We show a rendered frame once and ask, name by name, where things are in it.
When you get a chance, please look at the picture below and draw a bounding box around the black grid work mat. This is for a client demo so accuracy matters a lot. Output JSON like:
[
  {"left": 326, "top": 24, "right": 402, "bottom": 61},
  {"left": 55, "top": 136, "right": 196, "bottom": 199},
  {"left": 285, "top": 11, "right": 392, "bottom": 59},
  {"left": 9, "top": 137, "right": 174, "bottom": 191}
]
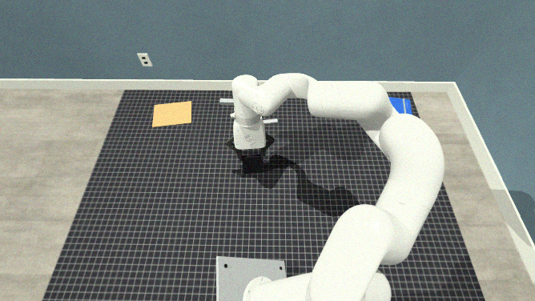
[{"left": 42, "top": 90, "right": 485, "bottom": 301}]

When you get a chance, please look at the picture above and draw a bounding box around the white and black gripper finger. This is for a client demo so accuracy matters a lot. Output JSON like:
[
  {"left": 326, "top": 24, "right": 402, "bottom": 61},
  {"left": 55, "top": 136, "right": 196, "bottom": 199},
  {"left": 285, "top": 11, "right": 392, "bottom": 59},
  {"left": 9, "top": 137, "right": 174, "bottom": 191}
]
[
  {"left": 261, "top": 133, "right": 275, "bottom": 160},
  {"left": 226, "top": 135, "right": 242, "bottom": 162}
]

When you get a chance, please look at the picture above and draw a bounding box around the blue notebook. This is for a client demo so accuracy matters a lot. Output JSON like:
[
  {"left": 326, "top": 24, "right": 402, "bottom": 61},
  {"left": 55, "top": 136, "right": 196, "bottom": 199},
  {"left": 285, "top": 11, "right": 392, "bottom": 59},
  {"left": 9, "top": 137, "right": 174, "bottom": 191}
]
[{"left": 389, "top": 97, "right": 412, "bottom": 114}]

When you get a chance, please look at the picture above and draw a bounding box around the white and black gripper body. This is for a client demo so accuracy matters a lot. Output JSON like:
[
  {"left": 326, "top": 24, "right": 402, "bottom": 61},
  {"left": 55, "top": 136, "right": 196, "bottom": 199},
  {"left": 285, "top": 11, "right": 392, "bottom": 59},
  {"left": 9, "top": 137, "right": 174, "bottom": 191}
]
[{"left": 233, "top": 116, "right": 266, "bottom": 150}]

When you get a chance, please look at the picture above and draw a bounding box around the tan flat rectangular tile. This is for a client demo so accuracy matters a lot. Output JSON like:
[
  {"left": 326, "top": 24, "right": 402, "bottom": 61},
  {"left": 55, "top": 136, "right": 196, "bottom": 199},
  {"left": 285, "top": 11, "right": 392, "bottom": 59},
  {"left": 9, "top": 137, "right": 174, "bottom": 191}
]
[{"left": 152, "top": 101, "right": 191, "bottom": 127}]

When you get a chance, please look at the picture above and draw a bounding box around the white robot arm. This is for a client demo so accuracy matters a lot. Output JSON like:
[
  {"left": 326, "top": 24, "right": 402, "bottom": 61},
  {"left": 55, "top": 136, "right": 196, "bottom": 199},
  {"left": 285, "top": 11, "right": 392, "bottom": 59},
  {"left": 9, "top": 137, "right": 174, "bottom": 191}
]
[{"left": 231, "top": 73, "right": 444, "bottom": 301}]

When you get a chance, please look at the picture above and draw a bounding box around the black rectangular tile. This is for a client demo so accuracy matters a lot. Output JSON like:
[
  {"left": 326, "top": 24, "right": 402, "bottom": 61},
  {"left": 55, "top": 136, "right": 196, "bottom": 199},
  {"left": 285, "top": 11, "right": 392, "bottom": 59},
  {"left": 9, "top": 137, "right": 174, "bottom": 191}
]
[{"left": 242, "top": 155, "right": 262, "bottom": 174}]

